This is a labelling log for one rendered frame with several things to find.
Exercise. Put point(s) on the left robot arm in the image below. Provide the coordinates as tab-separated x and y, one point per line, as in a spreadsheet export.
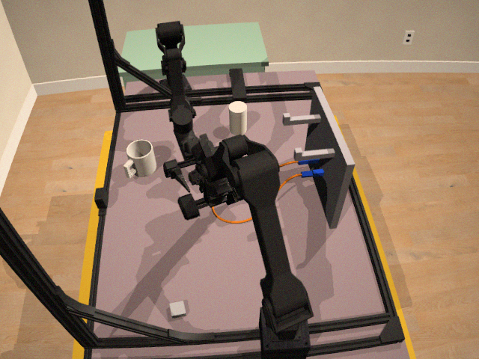
169	34

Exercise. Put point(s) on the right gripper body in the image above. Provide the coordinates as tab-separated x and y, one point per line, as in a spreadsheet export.
190	207

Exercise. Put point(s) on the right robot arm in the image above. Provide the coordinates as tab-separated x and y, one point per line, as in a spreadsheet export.
255	178

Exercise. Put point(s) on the cream cylinder with white top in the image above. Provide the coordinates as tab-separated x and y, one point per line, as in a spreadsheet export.
238	118

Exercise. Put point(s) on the cream mug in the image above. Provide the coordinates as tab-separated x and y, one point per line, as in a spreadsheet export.
144	166

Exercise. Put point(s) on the small white block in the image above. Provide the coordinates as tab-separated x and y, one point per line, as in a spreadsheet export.
177	309

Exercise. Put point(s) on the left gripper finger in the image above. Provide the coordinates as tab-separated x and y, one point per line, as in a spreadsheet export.
177	174

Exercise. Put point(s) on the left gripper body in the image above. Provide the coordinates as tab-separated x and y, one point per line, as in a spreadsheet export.
168	166

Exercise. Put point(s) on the orange patch cord with blue plug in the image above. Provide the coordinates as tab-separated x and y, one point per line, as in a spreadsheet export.
303	174

